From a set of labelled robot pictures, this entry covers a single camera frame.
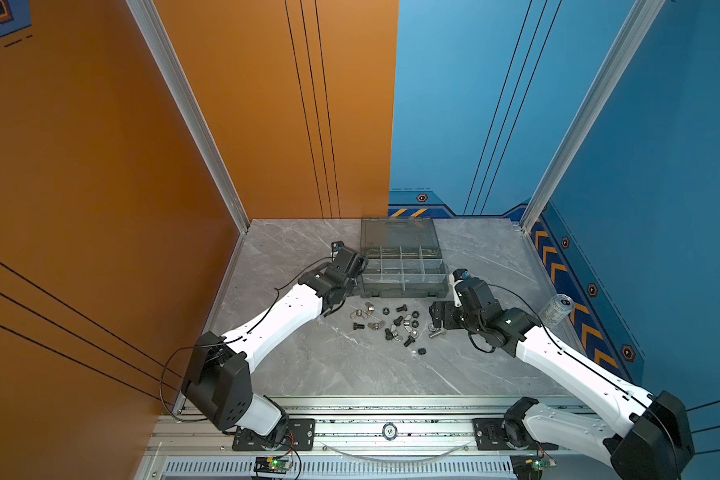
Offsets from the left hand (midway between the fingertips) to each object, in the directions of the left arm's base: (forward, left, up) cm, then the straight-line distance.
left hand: (356, 277), depth 85 cm
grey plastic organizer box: (+19, -17, -15) cm, 29 cm away
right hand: (-9, -23, -3) cm, 25 cm away
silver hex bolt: (-9, -24, -15) cm, 30 cm away
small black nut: (-15, -20, -16) cm, 29 cm away
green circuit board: (-43, +19, -18) cm, 50 cm away
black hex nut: (-2, -10, -16) cm, 19 cm away
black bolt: (-8, -1, -15) cm, 17 cm away
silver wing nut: (-8, -6, -15) cm, 18 cm away
